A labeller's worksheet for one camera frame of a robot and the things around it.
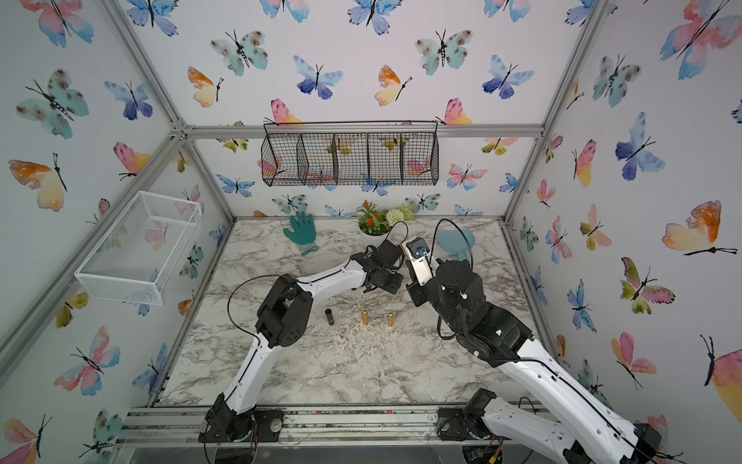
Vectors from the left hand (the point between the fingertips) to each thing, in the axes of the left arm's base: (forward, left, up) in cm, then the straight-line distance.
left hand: (399, 279), depth 98 cm
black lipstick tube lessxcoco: (-14, +22, +2) cm, 26 cm away
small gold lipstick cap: (-14, +11, 0) cm, 18 cm away
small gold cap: (-15, +4, 0) cm, 15 cm away
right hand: (-15, -2, +32) cm, 35 cm away
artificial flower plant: (+14, +8, +12) cm, 20 cm away
